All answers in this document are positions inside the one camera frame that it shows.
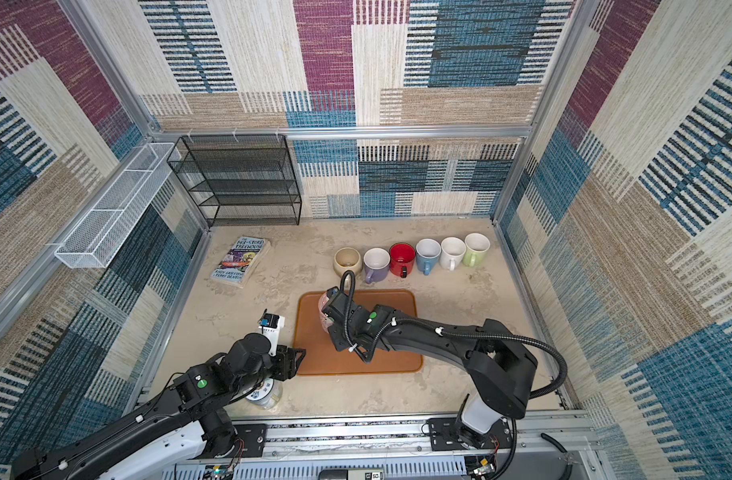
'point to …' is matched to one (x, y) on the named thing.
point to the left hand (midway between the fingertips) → (298, 347)
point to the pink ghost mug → (322, 301)
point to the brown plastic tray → (321, 358)
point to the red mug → (402, 256)
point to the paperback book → (239, 261)
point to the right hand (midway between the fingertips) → (343, 334)
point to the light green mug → (476, 247)
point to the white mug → (452, 251)
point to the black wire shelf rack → (239, 179)
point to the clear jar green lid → (267, 394)
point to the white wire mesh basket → (100, 234)
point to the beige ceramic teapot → (347, 258)
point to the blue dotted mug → (428, 251)
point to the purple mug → (376, 262)
